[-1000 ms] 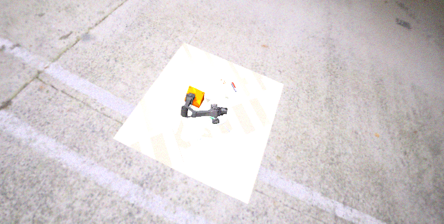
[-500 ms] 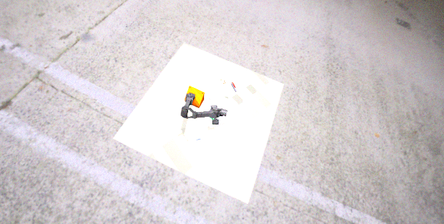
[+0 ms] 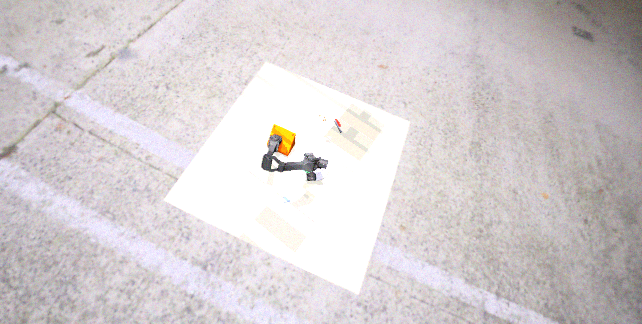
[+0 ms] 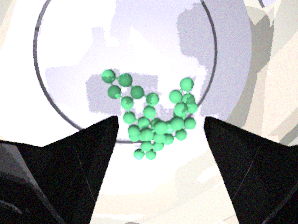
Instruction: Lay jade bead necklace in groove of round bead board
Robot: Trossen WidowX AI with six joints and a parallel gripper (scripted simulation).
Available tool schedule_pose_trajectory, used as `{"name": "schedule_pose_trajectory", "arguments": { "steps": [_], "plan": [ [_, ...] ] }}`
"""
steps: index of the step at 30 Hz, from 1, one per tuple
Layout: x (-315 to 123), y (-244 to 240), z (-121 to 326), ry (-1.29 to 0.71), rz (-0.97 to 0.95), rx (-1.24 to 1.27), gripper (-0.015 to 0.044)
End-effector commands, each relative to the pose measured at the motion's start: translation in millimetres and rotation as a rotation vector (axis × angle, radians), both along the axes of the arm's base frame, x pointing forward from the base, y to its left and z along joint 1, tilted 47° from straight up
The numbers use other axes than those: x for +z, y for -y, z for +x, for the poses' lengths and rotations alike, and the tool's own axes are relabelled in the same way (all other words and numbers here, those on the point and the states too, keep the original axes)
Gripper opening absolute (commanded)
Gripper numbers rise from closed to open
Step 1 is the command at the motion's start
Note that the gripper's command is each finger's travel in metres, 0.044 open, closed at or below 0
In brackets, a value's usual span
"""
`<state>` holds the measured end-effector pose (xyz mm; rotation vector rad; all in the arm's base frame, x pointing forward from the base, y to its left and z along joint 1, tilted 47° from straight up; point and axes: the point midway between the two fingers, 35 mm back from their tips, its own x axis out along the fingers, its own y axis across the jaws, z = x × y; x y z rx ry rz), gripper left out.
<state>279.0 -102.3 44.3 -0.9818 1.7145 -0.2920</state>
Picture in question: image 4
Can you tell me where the pale lavender round bead board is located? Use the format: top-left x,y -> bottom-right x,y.
8,0 -> 251,168

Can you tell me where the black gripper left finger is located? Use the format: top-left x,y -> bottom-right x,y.
0,116 -> 120,224

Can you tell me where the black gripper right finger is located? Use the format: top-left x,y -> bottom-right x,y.
204,116 -> 298,224

